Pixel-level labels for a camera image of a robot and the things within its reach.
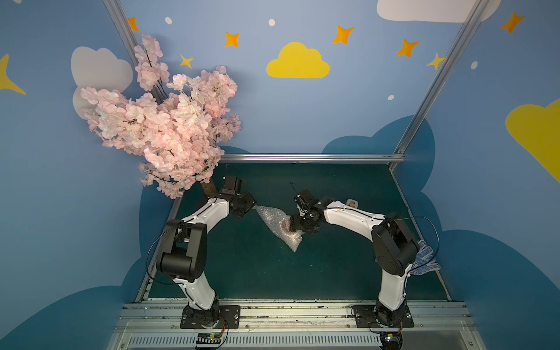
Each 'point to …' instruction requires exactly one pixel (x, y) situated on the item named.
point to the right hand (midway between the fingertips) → (299, 226)
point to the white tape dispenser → (352, 203)
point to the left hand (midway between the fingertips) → (255, 201)
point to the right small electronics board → (391, 340)
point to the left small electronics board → (208, 338)
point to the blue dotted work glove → (425, 262)
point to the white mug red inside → (285, 224)
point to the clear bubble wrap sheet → (279, 222)
